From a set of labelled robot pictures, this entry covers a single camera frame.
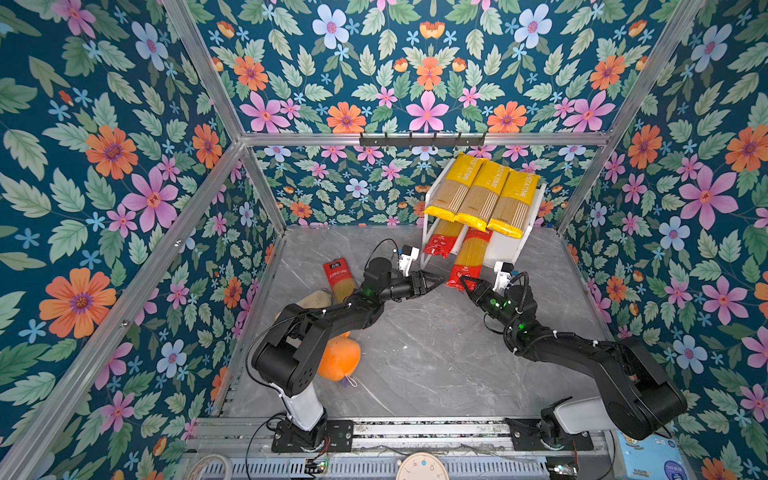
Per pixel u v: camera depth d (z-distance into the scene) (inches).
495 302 29.4
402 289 29.6
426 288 29.6
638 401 17.0
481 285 30.6
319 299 36.7
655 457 26.1
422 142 36.7
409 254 31.3
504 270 30.9
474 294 30.5
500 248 36.0
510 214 29.5
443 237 36.4
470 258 33.9
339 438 28.8
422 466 26.6
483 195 31.6
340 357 30.9
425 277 30.1
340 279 40.1
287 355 18.4
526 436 28.8
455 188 32.3
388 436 29.6
